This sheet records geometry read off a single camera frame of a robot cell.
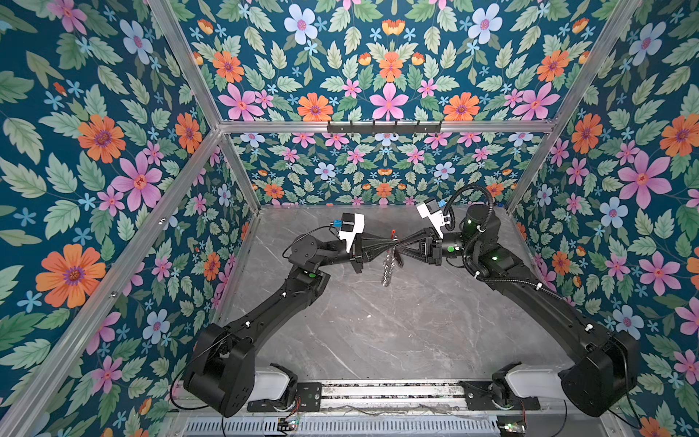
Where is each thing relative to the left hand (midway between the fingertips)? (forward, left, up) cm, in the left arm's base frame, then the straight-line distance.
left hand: (395, 242), depth 59 cm
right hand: (+2, -2, -4) cm, 5 cm away
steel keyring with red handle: (-1, +1, -5) cm, 6 cm away
